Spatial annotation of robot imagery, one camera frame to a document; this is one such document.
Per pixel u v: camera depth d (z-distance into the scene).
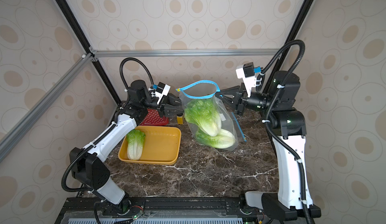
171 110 0.61
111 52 0.90
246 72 0.40
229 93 0.46
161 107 0.60
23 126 0.55
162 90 0.55
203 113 0.56
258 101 0.44
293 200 0.36
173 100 0.62
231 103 0.47
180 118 1.03
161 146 0.95
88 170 0.43
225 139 0.65
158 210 0.73
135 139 0.87
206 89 0.56
